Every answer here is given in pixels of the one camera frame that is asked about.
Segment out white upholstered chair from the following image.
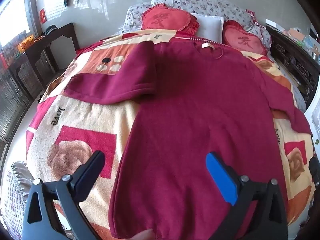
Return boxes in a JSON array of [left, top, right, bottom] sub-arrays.
[[304, 99, 320, 146]]

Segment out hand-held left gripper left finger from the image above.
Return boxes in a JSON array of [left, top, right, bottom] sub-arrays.
[[22, 151, 105, 240]]

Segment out maroon knit sweater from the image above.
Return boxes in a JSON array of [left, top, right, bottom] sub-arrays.
[[65, 40, 313, 240]]

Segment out window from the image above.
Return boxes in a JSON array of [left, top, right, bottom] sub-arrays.
[[0, 0, 28, 47]]

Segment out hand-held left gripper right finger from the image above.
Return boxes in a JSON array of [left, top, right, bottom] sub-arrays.
[[206, 152, 288, 240]]

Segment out red heart-shaped pillow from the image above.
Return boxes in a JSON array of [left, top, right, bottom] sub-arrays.
[[222, 20, 268, 55], [141, 4, 200, 34]]

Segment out orange plastic basket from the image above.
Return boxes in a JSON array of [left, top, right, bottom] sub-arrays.
[[17, 35, 35, 51]]

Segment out red orange printed blanket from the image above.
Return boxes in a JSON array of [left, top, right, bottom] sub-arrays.
[[26, 29, 316, 240]]

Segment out dark wooden side cabinet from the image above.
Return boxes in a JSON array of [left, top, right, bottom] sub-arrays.
[[0, 22, 80, 135]]

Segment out white pillow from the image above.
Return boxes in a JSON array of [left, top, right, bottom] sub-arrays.
[[191, 12, 224, 43]]

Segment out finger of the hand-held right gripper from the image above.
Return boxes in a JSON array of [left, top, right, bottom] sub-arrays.
[[309, 157, 320, 181]]

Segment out red patterned cloth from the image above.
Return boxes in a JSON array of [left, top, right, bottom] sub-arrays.
[[246, 9, 261, 26]]

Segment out floral patterned pillows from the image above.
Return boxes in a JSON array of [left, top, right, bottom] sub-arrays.
[[122, 0, 272, 55]]

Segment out carved dark wooden cabinet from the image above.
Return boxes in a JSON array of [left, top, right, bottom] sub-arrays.
[[266, 25, 320, 110]]

